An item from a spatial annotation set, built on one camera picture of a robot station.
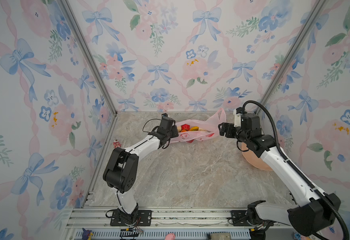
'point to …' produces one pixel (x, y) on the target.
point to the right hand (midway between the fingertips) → (225, 125)
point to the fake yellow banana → (195, 128)
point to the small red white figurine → (116, 144)
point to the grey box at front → (220, 236)
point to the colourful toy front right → (298, 236)
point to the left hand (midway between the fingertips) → (176, 128)
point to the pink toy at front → (170, 236)
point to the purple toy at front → (85, 234)
